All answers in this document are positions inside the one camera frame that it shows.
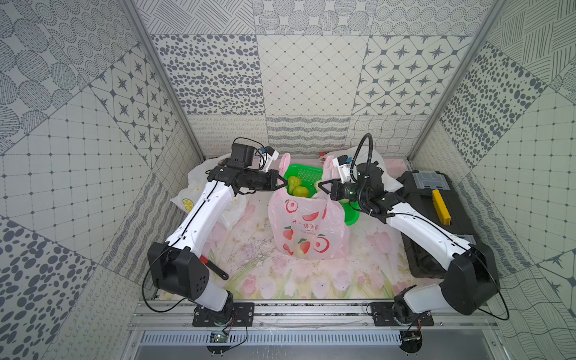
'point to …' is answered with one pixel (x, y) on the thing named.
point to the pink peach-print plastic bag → (312, 228)
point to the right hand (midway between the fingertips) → (319, 188)
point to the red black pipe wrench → (214, 268)
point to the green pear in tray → (293, 182)
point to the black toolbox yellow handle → (431, 194)
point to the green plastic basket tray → (310, 176)
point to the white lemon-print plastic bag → (235, 210)
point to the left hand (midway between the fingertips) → (294, 184)
